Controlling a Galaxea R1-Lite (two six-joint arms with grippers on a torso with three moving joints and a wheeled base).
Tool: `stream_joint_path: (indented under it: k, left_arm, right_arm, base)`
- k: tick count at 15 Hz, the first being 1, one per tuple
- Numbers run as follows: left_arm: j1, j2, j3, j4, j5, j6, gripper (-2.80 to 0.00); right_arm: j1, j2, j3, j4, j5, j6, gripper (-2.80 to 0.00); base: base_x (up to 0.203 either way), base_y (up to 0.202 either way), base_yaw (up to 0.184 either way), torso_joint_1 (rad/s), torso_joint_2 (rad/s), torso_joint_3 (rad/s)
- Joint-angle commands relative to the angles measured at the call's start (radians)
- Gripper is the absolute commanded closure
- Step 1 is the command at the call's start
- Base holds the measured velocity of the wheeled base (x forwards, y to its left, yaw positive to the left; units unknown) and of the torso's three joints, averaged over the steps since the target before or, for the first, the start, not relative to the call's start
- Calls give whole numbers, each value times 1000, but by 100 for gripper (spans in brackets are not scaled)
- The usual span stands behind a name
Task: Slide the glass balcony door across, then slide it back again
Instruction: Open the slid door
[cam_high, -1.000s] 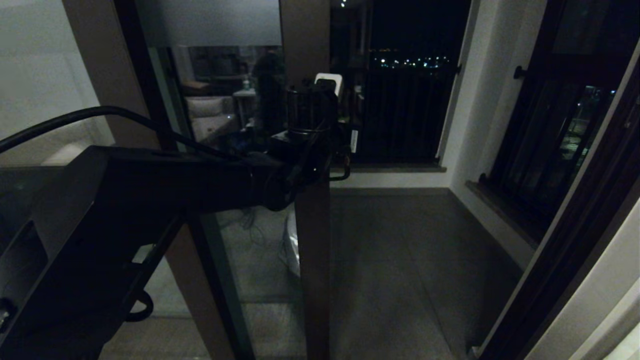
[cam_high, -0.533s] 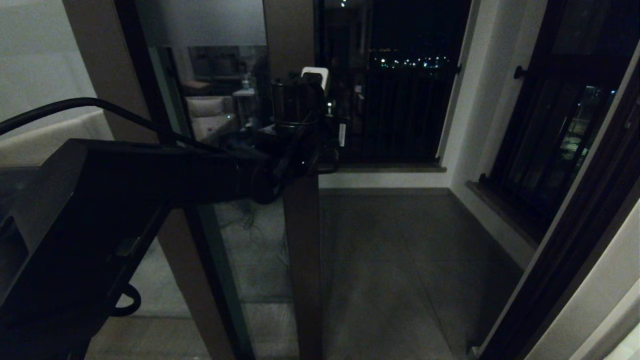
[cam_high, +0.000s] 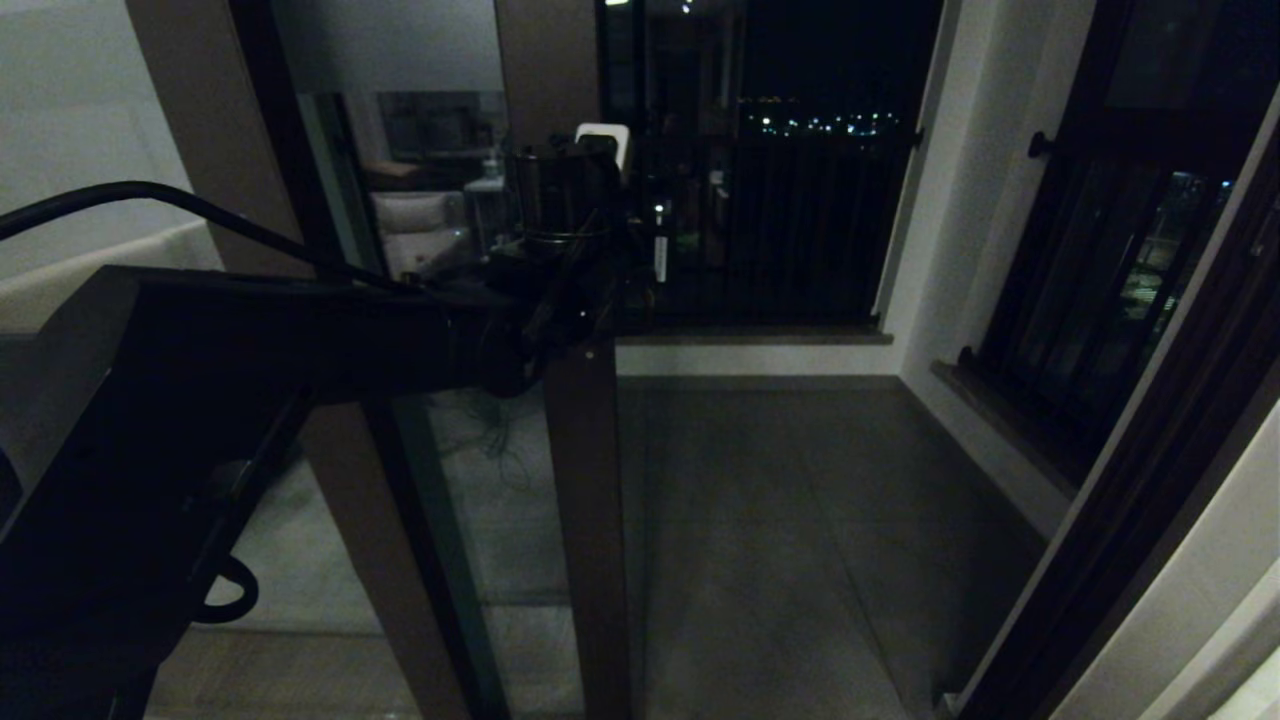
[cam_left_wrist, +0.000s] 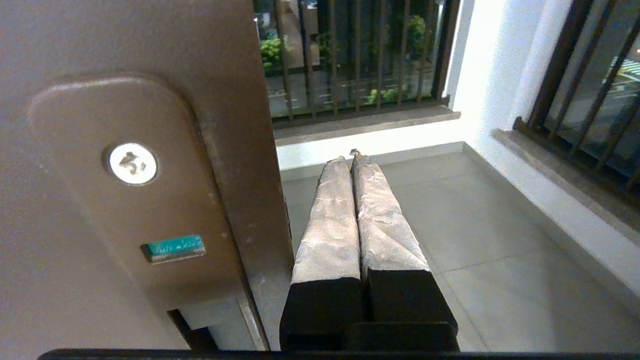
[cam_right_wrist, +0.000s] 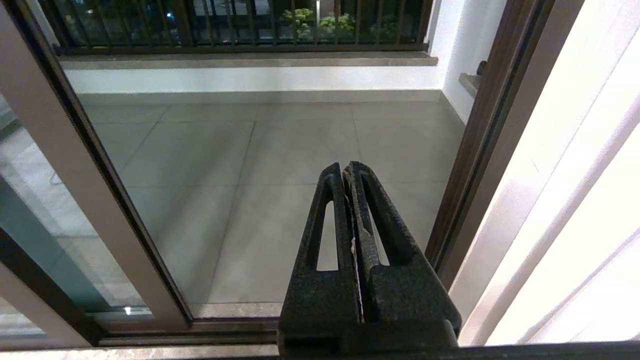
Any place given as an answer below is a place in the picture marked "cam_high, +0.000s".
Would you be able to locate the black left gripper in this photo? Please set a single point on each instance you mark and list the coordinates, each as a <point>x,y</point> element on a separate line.
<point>600,280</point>

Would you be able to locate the brown framed sliding glass door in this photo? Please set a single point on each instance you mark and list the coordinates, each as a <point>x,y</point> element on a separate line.
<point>590,520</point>

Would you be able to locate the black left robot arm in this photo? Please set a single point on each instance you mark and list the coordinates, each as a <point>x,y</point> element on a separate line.
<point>250,400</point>

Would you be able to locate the silver cylinder of left wrist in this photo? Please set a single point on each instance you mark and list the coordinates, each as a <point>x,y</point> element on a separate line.
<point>560,185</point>

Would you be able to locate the black metal balcony railing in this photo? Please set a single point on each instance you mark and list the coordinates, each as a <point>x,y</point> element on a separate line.
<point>780,230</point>

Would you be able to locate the short stone window sill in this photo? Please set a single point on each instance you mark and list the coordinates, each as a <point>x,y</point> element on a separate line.
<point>1000,430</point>

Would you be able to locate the brown framed fixed glass panel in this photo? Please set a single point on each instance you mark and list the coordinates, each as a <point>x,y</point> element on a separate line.
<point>200,100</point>

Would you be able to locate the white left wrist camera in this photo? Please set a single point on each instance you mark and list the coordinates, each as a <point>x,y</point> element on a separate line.
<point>610,140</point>

